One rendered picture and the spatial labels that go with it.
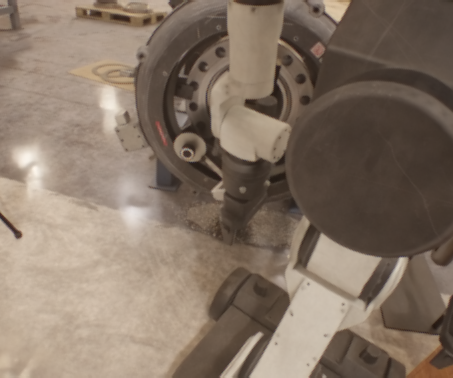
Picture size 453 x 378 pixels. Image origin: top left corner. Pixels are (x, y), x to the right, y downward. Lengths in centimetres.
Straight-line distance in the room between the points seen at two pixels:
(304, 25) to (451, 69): 77
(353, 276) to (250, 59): 38
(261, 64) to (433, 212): 32
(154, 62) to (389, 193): 93
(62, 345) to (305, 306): 80
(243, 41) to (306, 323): 53
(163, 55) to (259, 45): 63
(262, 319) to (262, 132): 65
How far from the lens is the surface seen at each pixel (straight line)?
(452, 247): 133
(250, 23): 43
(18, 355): 124
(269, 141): 50
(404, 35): 25
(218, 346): 98
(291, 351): 75
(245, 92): 48
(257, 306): 102
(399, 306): 149
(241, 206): 61
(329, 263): 60
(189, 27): 101
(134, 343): 117
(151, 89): 110
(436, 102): 19
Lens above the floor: 104
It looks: 37 degrees down
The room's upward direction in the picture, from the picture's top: 9 degrees clockwise
